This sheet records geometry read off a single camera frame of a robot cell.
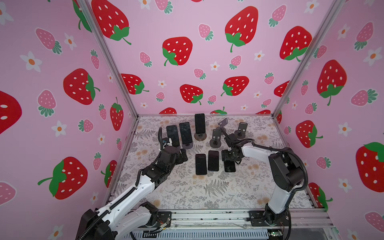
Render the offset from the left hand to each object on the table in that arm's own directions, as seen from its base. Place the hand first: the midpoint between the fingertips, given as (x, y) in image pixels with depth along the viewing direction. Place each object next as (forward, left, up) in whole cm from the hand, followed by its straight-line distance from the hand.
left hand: (179, 151), depth 81 cm
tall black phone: (+23, -11, -3) cm, 26 cm away
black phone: (+16, -2, -5) cm, 17 cm away
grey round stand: (+15, -3, -17) cm, 23 cm away
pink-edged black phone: (-3, -12, -16) cm, 20 cm away
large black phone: (+16, +6, -4) cm, 17 cm away
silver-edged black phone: (+2, -31, -21) cm, 38 cm away
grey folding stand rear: (+29, -28, -9) cm, 42 cm away
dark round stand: (+17, -23, -16) cm, 33 cm away
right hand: (+5, -29, -16) cm, 34 cm away
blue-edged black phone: (+3, -20, -17) cm, 26 cm away
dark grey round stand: (+25, -42, -15) cm, 51 cm away
